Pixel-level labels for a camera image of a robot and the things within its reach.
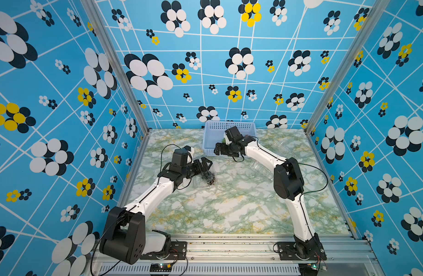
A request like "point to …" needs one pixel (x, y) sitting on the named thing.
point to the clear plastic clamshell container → (199, 183)
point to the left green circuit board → (160, 267)
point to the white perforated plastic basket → (214, 132)
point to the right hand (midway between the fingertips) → (222, 150)
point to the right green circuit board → (310, 268)
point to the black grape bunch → (208, 176)
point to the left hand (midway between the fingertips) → (208, 164)
